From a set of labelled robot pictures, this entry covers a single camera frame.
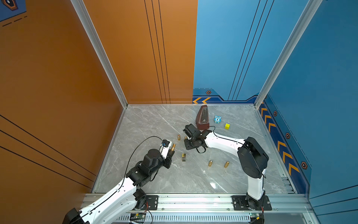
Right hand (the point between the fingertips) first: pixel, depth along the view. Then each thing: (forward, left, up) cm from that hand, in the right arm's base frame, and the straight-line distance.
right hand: (187, 144), depth 92 cm
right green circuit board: (-37, -35, -8) cm, 52 cm away
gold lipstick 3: (-13, -24, -1) cm, 27 cm away
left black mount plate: (-33, +19, -4) cm, 38 cm away
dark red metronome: (+19, -11, +5) cm, 22 cm away
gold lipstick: (-8, +8, +12) cm, 17 cm away
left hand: (-8, +9, +9) cm, 15 cm away
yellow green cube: (+16, -30, -2) cm, 34 cm away
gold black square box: (-7, +2, -5) cm, 8 cm away
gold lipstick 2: (-12, -14, -1) cm, 19 cm away
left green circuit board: (-39, +26, -7) cm, 47 cm away
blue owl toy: (+23, -24, -3) cm, 34 cm away
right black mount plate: (-33, -27, -4) cm, 43 cm away
